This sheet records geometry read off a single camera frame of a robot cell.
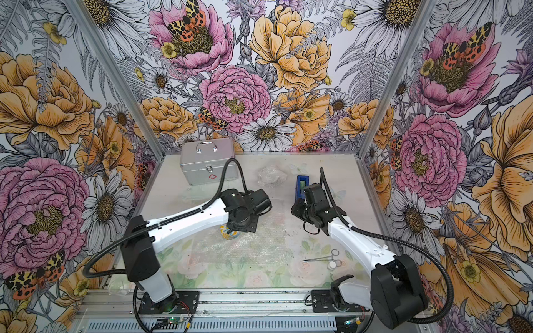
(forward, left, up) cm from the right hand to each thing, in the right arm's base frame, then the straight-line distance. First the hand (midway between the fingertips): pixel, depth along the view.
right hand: (291, 213), depth 85 cm
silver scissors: (-12, -17, -12) cm, 24 cm away
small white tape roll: (-18, -14, -8) cm, 24 cm away
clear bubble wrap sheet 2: (-9, +5, -11) cm, 15 cm away
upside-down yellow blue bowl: (-6, +25, -5) cm, 26 cm away
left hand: (-8, +19, +2) cm, 21 cm away
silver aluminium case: (+25, +38, +6) cm, 46 cm away
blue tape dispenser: (+19, -7, -5) cm, 21 cm away
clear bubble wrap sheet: (+23, +8, -4) cm, 24 cm away
